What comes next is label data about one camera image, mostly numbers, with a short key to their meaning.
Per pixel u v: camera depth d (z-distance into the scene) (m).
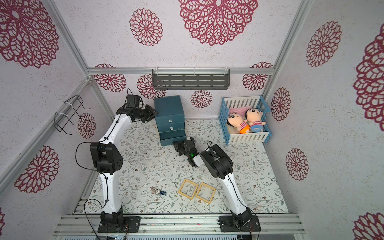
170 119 0.95
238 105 1.12
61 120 0.73
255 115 1.01
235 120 1.03
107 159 0.57
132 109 0.72
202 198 0.81
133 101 0.76
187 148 0.85
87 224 0.75
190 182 0.88
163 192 0.83
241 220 0.63
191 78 0.92
